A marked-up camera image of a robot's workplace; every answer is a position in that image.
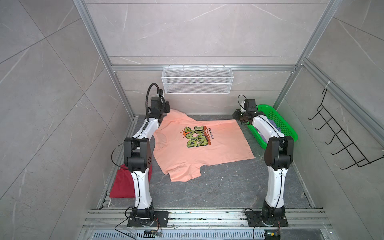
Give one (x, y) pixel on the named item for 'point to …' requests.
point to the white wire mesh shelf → (197, 80)
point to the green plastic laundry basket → (271, 114)
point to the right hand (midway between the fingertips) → (234, 113)
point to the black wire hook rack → (350, 148)
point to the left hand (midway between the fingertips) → (163, 97)
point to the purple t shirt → (273, 124)
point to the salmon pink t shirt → (183, 144)
